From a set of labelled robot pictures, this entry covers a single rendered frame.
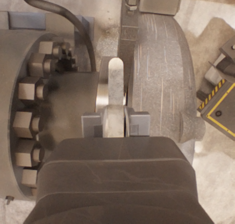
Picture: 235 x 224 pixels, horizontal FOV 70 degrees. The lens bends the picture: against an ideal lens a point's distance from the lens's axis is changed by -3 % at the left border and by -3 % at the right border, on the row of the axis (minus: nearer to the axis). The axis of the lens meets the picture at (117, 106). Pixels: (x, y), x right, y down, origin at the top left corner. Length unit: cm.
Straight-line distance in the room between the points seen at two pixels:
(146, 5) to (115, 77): 27
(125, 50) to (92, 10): 91
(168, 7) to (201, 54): 94
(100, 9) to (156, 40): 91
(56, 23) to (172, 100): 81
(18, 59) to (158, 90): 32
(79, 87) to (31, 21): 61
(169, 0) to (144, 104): 23
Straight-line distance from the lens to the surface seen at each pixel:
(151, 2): 41
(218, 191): 198
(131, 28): 30
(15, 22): 109
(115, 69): 16
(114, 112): 16
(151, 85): 28
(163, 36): 35
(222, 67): 42
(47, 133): 53
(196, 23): 131
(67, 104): 50
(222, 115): 112
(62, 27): 98
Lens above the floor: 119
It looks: 71 degrees down
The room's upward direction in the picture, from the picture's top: 179 degrees clockwise
